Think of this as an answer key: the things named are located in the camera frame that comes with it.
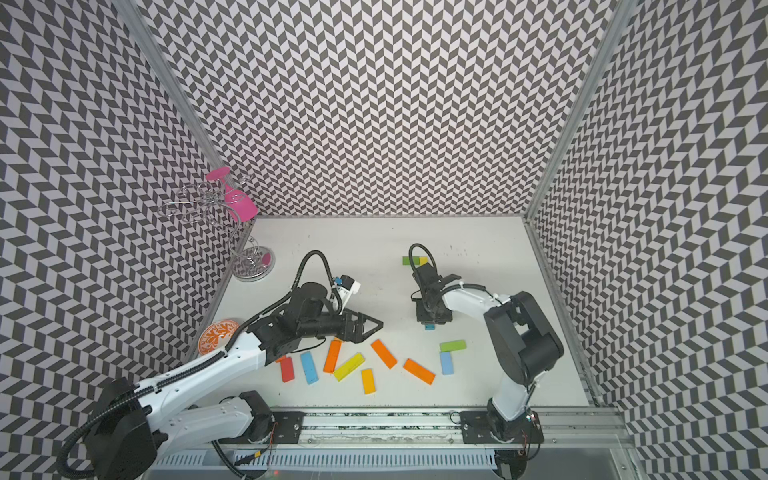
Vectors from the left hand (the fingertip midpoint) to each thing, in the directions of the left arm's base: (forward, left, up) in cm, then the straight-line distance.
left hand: (372, 326), depth 74 cm
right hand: (+8, -16, -16) cm, 24 cm away
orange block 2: (0, -1, -16) cm, 16 cm away
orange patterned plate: (+2, +46, -11) cm, 47 cm away
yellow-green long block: (-7, +9, -14) cm, 18 cm away
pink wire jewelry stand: (+30, +46, -13) cm, 56 cm away
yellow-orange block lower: (-9, +2, -16) cm, 18 cm away
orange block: (-2, +12, -14) cm, 19 cm away
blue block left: (-6, +18, -15) cm, 25 cm away
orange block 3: (-6, -12, -16) cm, 21 cm away
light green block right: (+1, -22, -16) cm, 27 cm away
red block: (-6, +24, -14) cm, 28 cm away
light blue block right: (-5, -20, -16) cm, 27 cm away
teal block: (+6, -16, -14) cm, 22 cm away
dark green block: (+31, -9, -14) cm, 35 cm away
